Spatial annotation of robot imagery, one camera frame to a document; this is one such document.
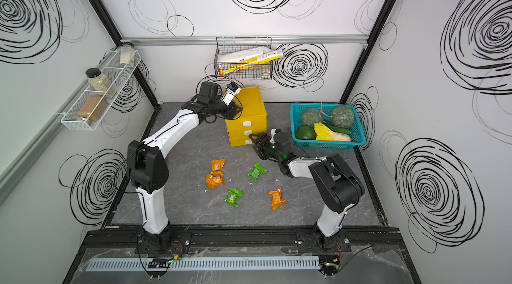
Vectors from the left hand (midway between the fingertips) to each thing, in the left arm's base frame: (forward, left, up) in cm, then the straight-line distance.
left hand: (236, 105), depth 91 cm
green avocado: (-5, -34, -12) cm, 36 cm away
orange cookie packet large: (-27, +9, -21) cm, 35 cm away
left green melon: (+3, -37, -9) cm, 39 cm away
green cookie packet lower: (-35, -1, -19) cm, 40 cm away
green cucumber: (-2, -50, -12) cm, 52 cm away
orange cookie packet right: (-35, -19, -20) cm, 45 cm away
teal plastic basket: (-1, -45, -12) cm, 46 cm away
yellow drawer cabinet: (-7, -8, -2) cm, 11 cm away
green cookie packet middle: (-23, -10, -20) cm, 32 cm away
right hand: (-14, -7, -8) cm, 17 cm away
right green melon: (+2, -52, -7) cm, 52 cm away
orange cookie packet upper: (-20, +8, -21) cm, 30 cm away
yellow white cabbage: (-6, -43, -12) cm, 45 cm away
